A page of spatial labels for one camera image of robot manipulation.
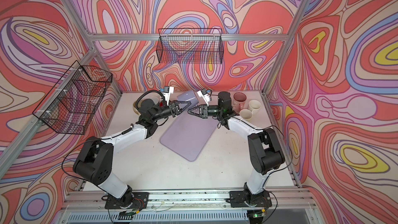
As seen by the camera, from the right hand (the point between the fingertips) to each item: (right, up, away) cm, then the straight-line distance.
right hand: (190, 115), depth 78 cm
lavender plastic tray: (-3, -14, +18) cm, 23 cm away
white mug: (+42, +4, +24) cm, 48 cm away
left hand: (+1, +5, -5) cm, 7 cm away
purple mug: (-1, +10, 0) cm, 10 cm away
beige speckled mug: (-38, +2, +23) cm, 44 cm away
